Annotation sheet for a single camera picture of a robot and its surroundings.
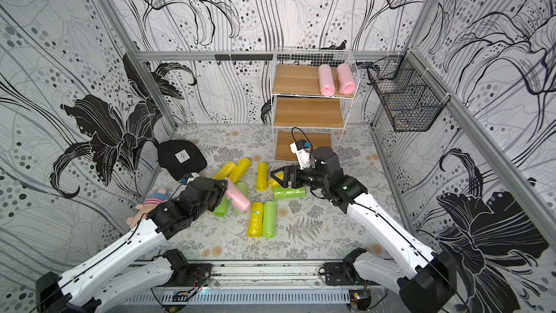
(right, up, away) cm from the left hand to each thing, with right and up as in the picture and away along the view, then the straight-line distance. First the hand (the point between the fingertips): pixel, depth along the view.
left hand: (232, 187), depth 77 cm
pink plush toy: (-34, -7, +7) cm, 36 cm away
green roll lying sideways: (+17, -4, +11) cm, 21 cm away
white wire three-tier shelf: (+26, +31, +13) cm, 42 cm away
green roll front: (+13, -14, +5) cm, 20 cm away
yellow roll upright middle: (+9, +1, +19) cm, 21 cm away
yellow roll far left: (-8, +3, +19) cm, 21 cm away
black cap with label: (-30, +9, +21) cm, 38 cm away
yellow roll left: (-2, +4, +20) cm, 21 cm away
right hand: (+18, +7, -6) cm, 20 cm away
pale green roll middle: (+1, -4, +18) cm, 18 cm away
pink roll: (+1, -1, -5) cm, 5 cm away
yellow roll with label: (+14, -1, +14) cm, 20 cm away
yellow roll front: (+8, -14, +3) cm, 17 cm away
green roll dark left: (-1, -5, -8) cm, 10 cm away
